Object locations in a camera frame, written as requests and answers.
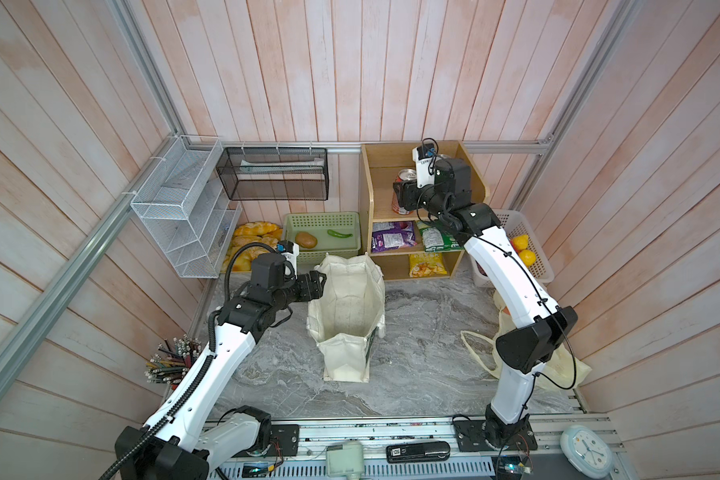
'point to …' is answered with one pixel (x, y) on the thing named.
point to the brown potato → (305, 240)
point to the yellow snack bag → (426, 264)
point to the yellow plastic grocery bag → (559, 371)
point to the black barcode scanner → (418, 451)
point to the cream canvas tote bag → (345, 320)
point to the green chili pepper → (339, 235)
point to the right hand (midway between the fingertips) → (403, 180)
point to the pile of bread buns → (250, 239)
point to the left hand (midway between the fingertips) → (313, 283)
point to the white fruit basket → (523, 240)
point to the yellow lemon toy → (528, 257)
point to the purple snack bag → (390, 235)
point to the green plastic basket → (320, 233)
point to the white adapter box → (345, 459)
